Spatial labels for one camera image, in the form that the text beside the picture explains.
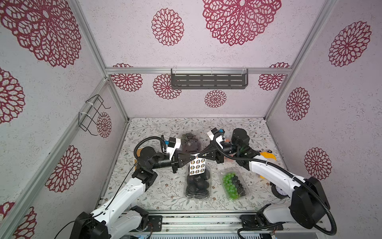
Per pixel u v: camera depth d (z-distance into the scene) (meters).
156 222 0.73
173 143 0.56
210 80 1.00
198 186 0.80
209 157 0.64
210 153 0.64
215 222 0.75
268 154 0.92
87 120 0.75
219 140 0.62
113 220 0.42
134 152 0.52
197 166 0.66
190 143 0.95
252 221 0.74
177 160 0.59
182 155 0.61
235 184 0.81
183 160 0.64
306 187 0.42
